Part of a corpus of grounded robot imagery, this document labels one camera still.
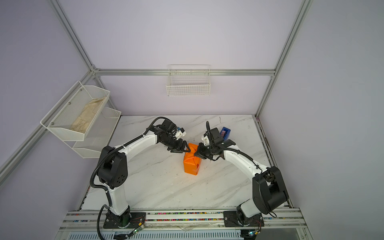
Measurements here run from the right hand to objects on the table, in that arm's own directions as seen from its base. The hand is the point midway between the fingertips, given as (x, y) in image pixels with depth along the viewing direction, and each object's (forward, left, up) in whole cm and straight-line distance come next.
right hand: (193, 153), depth 82 cm
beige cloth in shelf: (+11, +58, +17) cm, 62 cm away
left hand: (+2, +5, -2) cm, 5 cm away
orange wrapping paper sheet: (-5, +1, -1) cm, 5 cm away
